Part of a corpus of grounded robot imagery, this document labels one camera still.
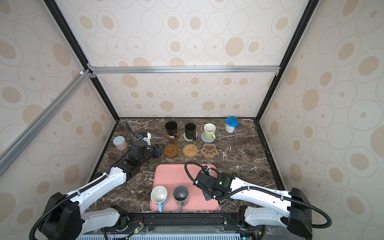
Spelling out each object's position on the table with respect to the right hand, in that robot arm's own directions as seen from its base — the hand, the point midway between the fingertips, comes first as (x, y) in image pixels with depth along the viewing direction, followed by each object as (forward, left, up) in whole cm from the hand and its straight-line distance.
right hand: (209, 190), depth 77 cm
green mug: (+39, -3, +2) cm, 39 cm away
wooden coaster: (+29, +24, -6) cm, 38 cm away
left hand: (+21, +23, +12) cm, 34 cm away
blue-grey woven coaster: (+37, -2, -7) cm, 38 cm away
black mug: (+39, +23, +4) cm, 46 cm away
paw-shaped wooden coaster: (+29, -2, -6) cm, 29 cm away
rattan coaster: (+29, +11, -6) cm, 31 cm away
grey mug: (0, +15, -5) cm, 16 cm away
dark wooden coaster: (+38, +20, -3) cm, 43 cm away
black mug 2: (+41, +11, +2) cm, 42 cm away
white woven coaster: (+38, +12, -6) cm, 40 cm away
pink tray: (+11, +23, -7) cm, 26 cm away
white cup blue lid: (+46, -19, +1) cm, 50 cm away
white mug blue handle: (0, +27, -4) cm, 27 cm away
